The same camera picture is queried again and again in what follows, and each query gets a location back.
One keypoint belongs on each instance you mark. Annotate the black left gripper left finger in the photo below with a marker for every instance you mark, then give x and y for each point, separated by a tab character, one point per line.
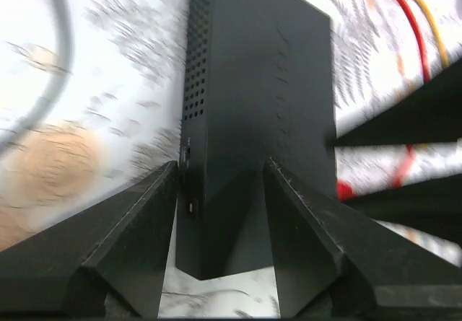
116	248

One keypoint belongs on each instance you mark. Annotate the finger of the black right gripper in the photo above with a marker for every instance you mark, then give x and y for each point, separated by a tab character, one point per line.
431	206
431	114

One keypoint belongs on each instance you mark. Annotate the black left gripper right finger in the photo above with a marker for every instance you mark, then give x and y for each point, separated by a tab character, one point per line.
334	263

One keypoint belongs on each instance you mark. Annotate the floral patterned table mat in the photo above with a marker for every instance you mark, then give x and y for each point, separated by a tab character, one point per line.
92	100

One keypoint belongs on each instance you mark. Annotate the black network switch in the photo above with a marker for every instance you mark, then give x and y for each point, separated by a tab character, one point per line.
258	84

